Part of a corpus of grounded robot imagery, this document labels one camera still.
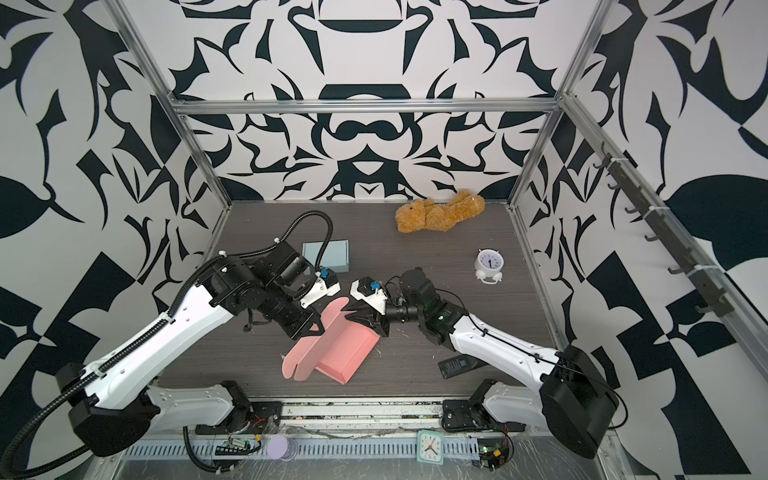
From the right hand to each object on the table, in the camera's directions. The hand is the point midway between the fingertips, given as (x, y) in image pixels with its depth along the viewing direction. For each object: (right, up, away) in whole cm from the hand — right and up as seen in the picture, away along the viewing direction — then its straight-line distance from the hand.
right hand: (350, 312), depth 71 cm
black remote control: (+28, -17, +11) cm, 35 cm away
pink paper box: (-4, -13, +9) cm, 16 cm away
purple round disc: (-13, -26, -7) cm, 30 cm away
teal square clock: (+18, -30, -2) cm, 35 cm away
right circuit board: (+34, -33, 0) cm, 47 cm away
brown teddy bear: (+20, +25, +34) cm, 47 cm away
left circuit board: (-28, -33, +2) cm, 43 cm away
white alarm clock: (+42, +8, +29) cm, 52 cm away
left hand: (-6, -2, -5) cm, 8 cm away
